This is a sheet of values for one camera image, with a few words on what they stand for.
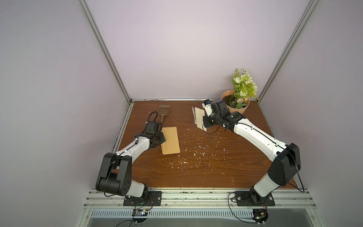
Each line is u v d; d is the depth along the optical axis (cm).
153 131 72
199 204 73
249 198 67
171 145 91
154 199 73
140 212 71
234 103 96
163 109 114
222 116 61
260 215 70
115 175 43
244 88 86
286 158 42
